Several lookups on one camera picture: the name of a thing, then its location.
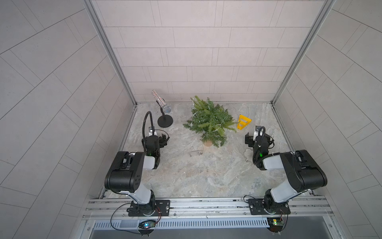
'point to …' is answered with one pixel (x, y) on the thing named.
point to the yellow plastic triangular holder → (243, 121)
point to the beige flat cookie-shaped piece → (248, 154)
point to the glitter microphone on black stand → (164, 121)
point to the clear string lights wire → (192, 116)
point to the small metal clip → (199, 154)
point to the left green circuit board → (147, 224)
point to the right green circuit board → (275, 224)
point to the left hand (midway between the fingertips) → (156, 133)
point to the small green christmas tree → (213, 122)
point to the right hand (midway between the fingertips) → (255, 131)
